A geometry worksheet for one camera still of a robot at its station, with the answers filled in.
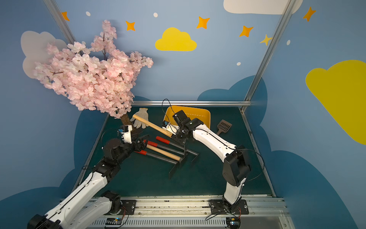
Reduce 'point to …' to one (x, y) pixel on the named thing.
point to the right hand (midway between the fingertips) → (177, 133)
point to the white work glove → (143, 114)
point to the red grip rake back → (164, 140)
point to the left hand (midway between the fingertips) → (143, 133)
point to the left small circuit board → (114, 221)
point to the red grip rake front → (174, 169)
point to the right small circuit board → (234, 223)
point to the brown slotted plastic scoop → (224, 126)
